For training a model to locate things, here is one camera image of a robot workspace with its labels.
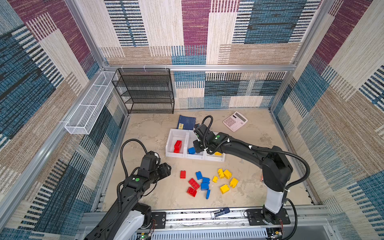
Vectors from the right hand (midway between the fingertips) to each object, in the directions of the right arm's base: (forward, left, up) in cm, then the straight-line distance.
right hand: (197, 146), depth 88 cm
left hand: (-11, +16, -1) cm, 20 cm away
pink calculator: (+25, -29, -9) cm, 39 cm away
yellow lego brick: (-14, -16, -8) cm, 23 cm away
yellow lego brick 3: (-21, -14, -9) cm, 27 cm away
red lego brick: (+2, +13, -8) cm, 15 cm away
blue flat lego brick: (-19, -3, -12) cm, 22 cm away
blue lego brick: (-16, -4, -10) cm, 19 cm away
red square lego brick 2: (-22, +4, -9) cm, 24 cm away
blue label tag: (-32, -11, -9) cm, 35 cm away
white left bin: (+15, +14, -9) cm, 23 cm away
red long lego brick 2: (-19, +2, -9) cm, 21 cm away
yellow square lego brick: (-15, -8, +18) cm, 25 cm away
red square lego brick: (-13, +9, -9) cm, 18 cm away
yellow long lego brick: (-13, -13, -8) cm, 20 cm away
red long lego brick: (+4, +12, -5) cm, 13 cm away
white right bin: (-5, -10, -6) cm, 13 cm away
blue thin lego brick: (-24, -5, -8) cm, 25 cm away
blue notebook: (+26, +7, -9) cm, 29 cm away
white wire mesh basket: (+16, +69, +8) cm, 71 cm away
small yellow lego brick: (-15, -9, -10) cm, 21 cm away
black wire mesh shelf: (+45, +36, +7) cm, 58 cm away
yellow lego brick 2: (-18, -19, -9) cm, 28 cm away
